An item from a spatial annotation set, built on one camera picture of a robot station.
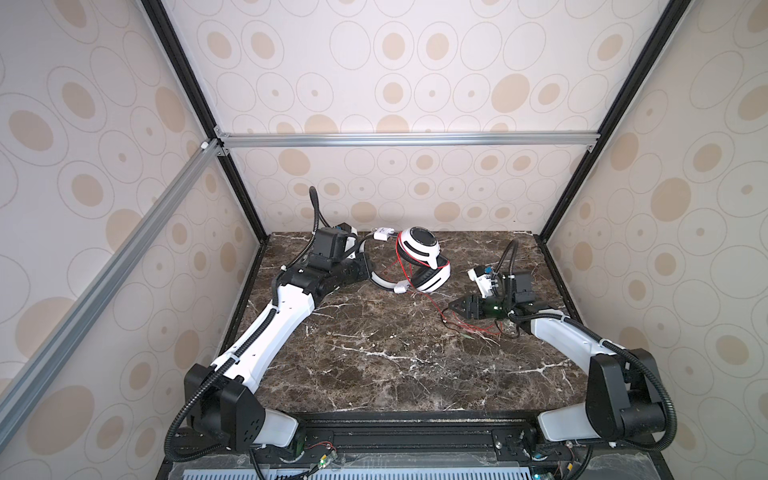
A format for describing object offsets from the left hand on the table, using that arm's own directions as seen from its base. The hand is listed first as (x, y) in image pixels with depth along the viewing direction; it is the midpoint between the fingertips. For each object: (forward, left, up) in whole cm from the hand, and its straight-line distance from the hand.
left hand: (384, 260), depth 75 cm
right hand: (-3, -21, -17) cm, 27 cm away
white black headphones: (+19, 0, -28) cm, 34 cm away
